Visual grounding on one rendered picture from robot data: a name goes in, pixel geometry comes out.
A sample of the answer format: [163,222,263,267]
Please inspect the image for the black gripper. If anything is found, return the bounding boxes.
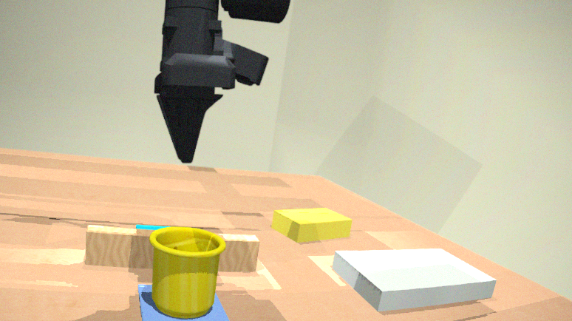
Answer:
[154,7,236,163]

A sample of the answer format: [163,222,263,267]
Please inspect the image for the light brown wooden bar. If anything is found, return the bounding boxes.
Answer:
[85,225,260,272]

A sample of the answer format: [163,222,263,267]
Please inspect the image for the yellow cup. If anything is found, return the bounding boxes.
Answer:
[149,226,225,319]

